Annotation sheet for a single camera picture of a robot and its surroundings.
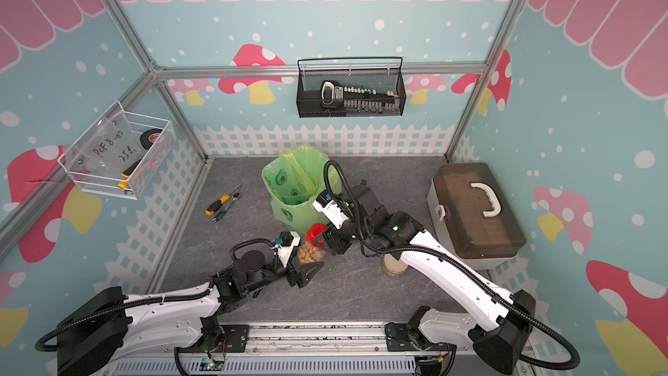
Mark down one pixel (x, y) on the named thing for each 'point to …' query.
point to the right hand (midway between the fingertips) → (322, 234)
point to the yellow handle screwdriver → (217, 204)
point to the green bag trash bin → (294, 180)
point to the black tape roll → (149, 137)
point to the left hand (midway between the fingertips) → (315, 258)
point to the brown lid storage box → (470, 211)
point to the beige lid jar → (394, 267)
